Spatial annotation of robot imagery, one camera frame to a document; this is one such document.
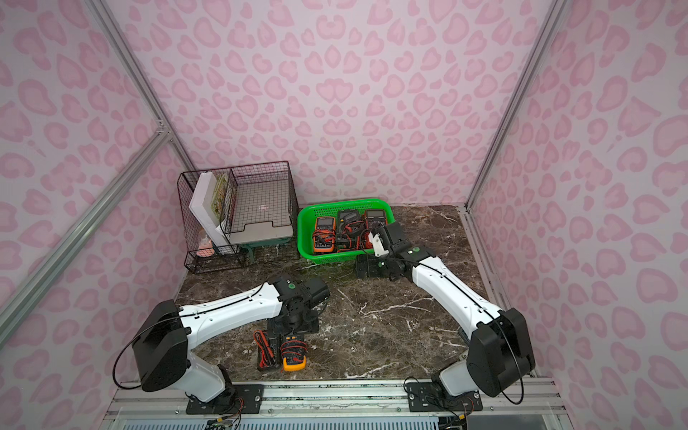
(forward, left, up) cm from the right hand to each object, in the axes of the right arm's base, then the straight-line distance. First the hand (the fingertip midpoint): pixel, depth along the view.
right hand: (365, 267), depth 83 cm
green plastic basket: (+24, +23, -9) cm, 35 cm away
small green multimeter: (-5, 0, +9) cm, 11 cm away
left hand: (-16, +18, -9) cm, 26 cm away
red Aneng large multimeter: (+25, -4, -6) cm, 26 cm away
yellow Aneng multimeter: (-22, +21, -11) cm, 32 cm away
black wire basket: (+13, +34, +6) cm, 37 cm away
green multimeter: (+16, +5, -2) cm, 17 cm away
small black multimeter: (-22, +28, -11) cm, 37 cm away
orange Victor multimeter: (+18, +15, -7) cm, 25 cm away
